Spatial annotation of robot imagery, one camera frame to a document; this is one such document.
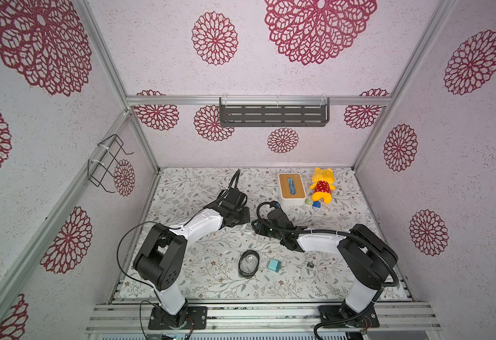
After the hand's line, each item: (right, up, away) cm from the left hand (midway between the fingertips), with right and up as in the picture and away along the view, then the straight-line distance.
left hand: (247, 217), depth 92 cm
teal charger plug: (+11, -18, -8) cm, 22 cm away
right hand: (+2, -2, -1) cm, 3 cm away
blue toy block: (+35, +5, +14) cm, 38 cm away
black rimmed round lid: (0, -19, -4) cm, 19 cm away
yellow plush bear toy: (+37, +13, +12) cm, 41 cm away
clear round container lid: (0, -5, 0) cm, 5 cm away
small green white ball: (+31, +6, +14) cm, 34 cm away
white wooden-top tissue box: (+23, +12, +16) cm, 30 cm away
